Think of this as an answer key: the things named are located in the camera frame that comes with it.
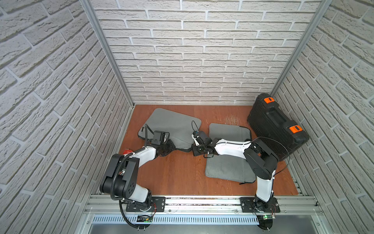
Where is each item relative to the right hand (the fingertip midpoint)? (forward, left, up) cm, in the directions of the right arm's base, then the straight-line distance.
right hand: (195, 150), depth 94 cm
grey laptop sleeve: (-14, -18, +3) cm, 23 cm away
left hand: (+3, +12, +4) cm, 13 cm away
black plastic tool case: (+5, -44, +19) cm, 48 cm away
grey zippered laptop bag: (+21, +10, -2) cm, 23 cm away
